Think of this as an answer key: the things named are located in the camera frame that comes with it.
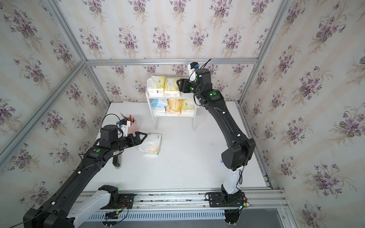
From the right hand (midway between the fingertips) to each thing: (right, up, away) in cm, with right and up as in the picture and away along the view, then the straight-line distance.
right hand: (183, 81), depth 75 cm
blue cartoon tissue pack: (-16, -12, +15) cm, 25 cm away
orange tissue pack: (-7, -12, +18) cm, 23 cm away
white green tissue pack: (-21, -37, +15) cm, 45 cm away
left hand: (-22, -31, +1) cm, 38 cm away
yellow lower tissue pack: (+1, -12, +18) cm, 21 cm away
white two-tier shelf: (0, -8, +3) cm, 8 cm away
